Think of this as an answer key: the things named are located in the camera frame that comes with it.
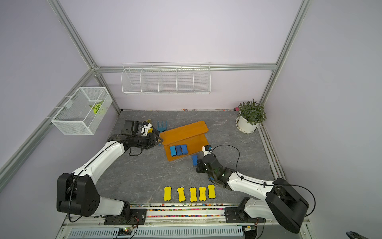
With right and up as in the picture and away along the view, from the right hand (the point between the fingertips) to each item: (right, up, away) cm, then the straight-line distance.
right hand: (196, 160), depth 85 cm
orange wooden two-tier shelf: (-2, +14, +5) cm, 15 cm away
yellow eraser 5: (+8, -16, -4) cm, 19 cm away
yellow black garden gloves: (-36, +23, +27) cm, 51 cm away
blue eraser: (-15, +4, +10) cm, 18 cm away
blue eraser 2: (-11, +4, +10) cm, 15 cm away
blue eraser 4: (0, 0, +3) cm, 3 cm away
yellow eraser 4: (+3, -17, -6) cm, 18 cm away
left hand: (-20, +11, -2) cm, 23 cm away
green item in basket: (-55, +30, -4) cm, 63 cm away
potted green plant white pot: (+34, +27, +7) cm, 44 cm away
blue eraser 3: (-8, +5, +10) cm, 13 cm away
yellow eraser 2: (-16, -16, -5) cm, 23 cm away
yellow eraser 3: (-2, -17, -6) cm, 18 cm away
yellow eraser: (-8, -17, -6) cm, 20 cm away
